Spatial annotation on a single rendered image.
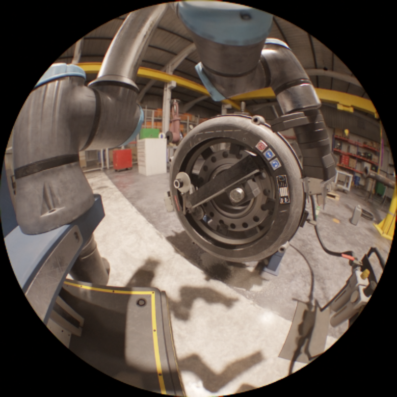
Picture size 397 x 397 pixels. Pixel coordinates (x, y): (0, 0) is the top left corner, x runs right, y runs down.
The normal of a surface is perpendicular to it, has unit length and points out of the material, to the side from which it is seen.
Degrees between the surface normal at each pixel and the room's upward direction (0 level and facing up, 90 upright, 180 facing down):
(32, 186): 70
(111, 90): 98
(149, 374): 0
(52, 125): 90
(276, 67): 121
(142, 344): 0
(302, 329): 0
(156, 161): 90
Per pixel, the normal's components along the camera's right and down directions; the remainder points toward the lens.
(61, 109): 0.98, 0.10
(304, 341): 0.04, -0.94
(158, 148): 0.69, 0.28
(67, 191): 0.94, -0.24
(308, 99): -0.41, 0.40
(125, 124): 0.91, 0.40
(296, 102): -0.74, 0.46
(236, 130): -0.64, 0.25
